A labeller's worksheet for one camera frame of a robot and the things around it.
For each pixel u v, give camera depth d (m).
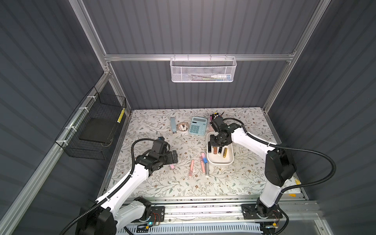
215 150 0.96
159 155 0.62
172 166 0.89
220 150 0.96
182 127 1.08
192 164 0.90
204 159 0.91
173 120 1.14
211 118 0.99
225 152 0.96
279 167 0.48
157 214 0.73
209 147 0.96
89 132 0.71
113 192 0.44
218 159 0.94
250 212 0.73
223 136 0.65
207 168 0.88
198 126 1.08
